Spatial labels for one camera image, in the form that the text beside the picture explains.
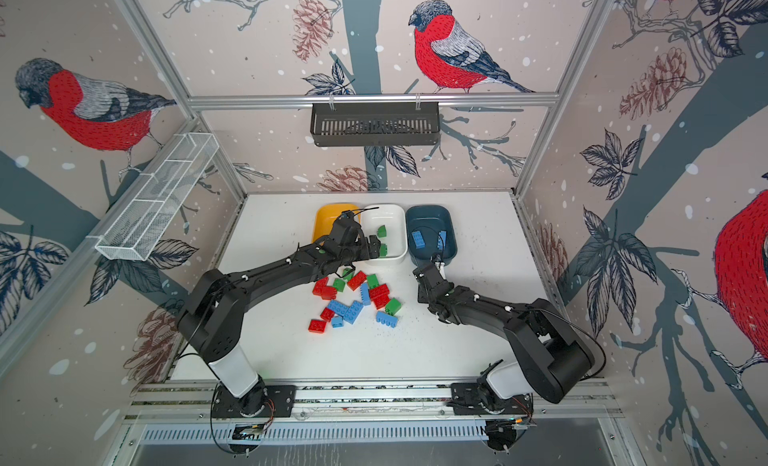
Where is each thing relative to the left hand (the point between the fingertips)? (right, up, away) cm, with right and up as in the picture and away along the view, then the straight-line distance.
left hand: (370, 244), depth 89 cm
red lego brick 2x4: (-5, -13, +5) cm, 15 cm away
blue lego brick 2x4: (+16, 0, +15) cm, 22 cm away
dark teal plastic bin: (+18, +6, +19) cm, 27 cm away
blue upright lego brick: (-2, -16, +1) cm, 16 cm away
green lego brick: (+3, +3, +17) cm, 18 cm away
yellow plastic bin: (-18, +9, +20) cm, 29 cm away
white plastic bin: (+6, +6, +19) cm, 21 cm away
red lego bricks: (+3, -16, +1) cm, 17 cm away
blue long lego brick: (+25, +1, +15) cm, 29 cm away
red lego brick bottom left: (-15, -24, -3) cm, 29 cm away
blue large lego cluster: (-6, -21, -1) cm, 22 cm away
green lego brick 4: (+7, -19, 0) cm, 20 cm away
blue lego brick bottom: (+5, -22, -4) cm, 23 cm away
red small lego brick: (-13, -21, -1) cm, 25 cm away
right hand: (+18, -14, +3) cm, 23 cm away
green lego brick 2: (-10, -13, +4) cm, 17 cm away
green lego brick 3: (+1, -12, +4) cm, 13 cm away
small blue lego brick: (-9, -23, -3) cm, 25 cm away
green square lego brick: (+4, -3, +10) cm, 11 cm away
